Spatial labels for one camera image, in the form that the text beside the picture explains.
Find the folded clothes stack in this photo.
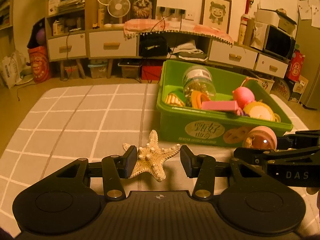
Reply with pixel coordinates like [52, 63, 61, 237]
[169, 40, 208, 62]

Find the framed cartoon girl picture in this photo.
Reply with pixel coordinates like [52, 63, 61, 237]
[200, 0, 232, 34]

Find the red gift box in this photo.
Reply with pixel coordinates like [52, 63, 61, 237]
[285, 49, 305, 82]

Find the orange ring toy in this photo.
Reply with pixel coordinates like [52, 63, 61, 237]
[190, 90, 210, 109]

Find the grey refrigerator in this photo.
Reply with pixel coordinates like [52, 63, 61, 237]
[296, 0, 319, 110]

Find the black power cable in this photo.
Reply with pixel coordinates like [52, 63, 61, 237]
[147, 6, 187, 61]

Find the grey checked table cloth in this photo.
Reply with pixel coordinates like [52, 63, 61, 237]
[1, 84, 319, 237]

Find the pink white cabinet cloth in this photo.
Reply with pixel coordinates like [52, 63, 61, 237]
[124, 19, 234, 44]

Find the pink clear capsule ball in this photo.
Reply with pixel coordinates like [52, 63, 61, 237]
[242, 126, 277, 150]

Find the yellow round lidded container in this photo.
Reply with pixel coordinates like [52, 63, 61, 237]
[243, 101, 276, 121]

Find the red cardboard box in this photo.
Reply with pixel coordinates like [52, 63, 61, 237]
[141, 64, 162, 81]

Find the small white desk fan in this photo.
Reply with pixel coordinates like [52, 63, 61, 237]
[107, 0, 131, 24]

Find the clear cotton swab jar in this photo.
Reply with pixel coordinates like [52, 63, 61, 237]
[183, 65, 216, 107]

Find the yellow green striped toy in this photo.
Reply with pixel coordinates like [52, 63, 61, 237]
[164, 90, 185, 107]

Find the green plastic storage box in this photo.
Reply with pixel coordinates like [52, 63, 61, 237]
[157, 60, 293, 147]

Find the wooden white tv cabinet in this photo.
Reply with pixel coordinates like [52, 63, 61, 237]
[47, 28, 289, 78]

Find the framed cat picture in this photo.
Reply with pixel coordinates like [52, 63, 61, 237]
[127, 0, 157, 20]

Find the wooden open shelf unit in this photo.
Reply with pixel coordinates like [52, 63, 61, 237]
[45, 0, 98, 61]

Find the clear lidded plastic bin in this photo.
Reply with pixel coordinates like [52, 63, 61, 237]
[88, 63, 107, 79]

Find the red orange snack bucket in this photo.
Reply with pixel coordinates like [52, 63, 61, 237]
[28, 46, 52, 83]

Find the white paper shopping bag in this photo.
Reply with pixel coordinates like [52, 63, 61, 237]
[1, 50, 26, 88]

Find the beige dried starfish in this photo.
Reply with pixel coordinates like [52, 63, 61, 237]
[130, 129, 181, 182]

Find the yellow translucent ring toy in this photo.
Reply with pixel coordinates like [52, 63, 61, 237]
[274, 113, 281, 122]

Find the black bag in cabinet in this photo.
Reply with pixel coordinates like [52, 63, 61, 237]
[139, 35, 168, 58]

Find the pink rectangular box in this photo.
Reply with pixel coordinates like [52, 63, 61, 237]
[201, 100, 240, 112]

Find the white cutout storage crate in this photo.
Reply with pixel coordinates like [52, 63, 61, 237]
[256, 77, 274, 94]

